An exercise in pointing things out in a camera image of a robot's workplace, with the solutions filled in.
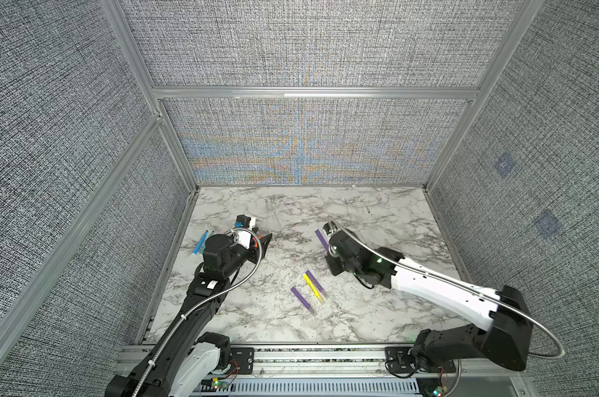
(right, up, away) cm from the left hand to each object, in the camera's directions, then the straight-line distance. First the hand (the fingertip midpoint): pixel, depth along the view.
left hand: (264, 228), depth 77 cm
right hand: (+20, -7, +2) cm, 22 cm away
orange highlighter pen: (0, -2, -7) cm, 8 cm away
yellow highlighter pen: (+16, -21, +11) cm, 29 cm away
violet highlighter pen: (+16, -20, +14) cm, 29 cm away
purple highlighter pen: (+12, -26, +9) cm, 30 cm away
